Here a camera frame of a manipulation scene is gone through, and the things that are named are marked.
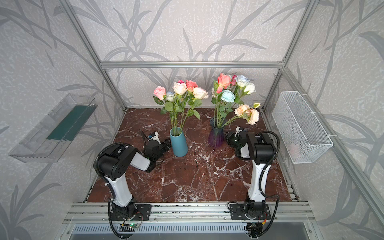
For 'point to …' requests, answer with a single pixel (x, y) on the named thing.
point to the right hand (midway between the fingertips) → (222, 128)
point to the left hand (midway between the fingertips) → (173, 135)
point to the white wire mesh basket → (304, 139)
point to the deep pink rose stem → (180, 81)
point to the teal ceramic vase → (180, 148)
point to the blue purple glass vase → (216, 136)
